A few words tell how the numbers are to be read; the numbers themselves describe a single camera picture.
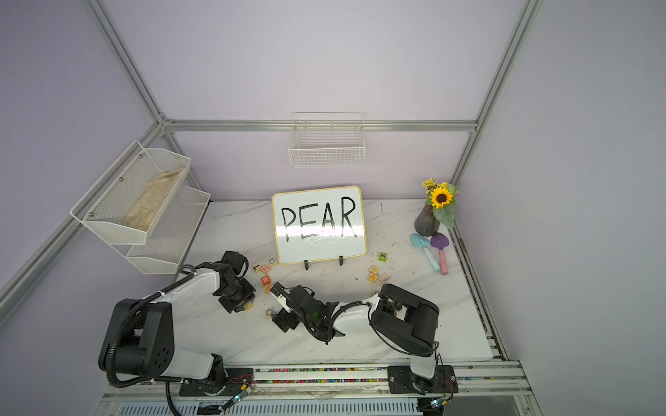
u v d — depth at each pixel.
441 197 0.91
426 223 1.04
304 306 0.64
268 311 0.86
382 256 1.00
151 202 0.79
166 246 0.91
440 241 1.04
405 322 0.46
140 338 0.43
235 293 0.75
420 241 1.04
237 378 0.73
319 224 0.98
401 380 0.73
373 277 0.95
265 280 0.93
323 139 0.93
